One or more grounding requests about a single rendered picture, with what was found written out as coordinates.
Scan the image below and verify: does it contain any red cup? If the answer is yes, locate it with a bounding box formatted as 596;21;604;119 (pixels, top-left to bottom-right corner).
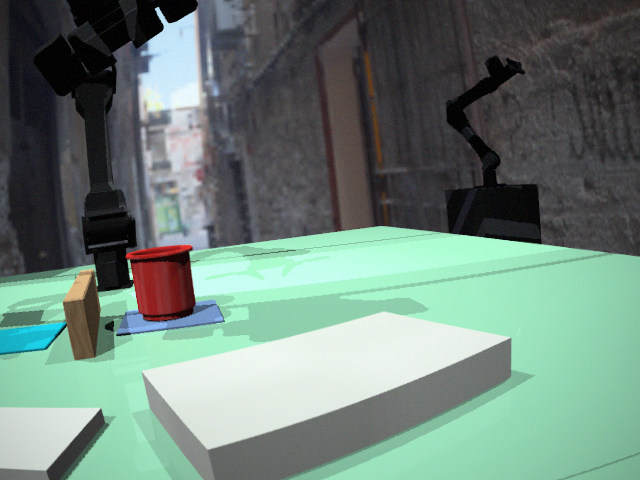
125;245;196;321

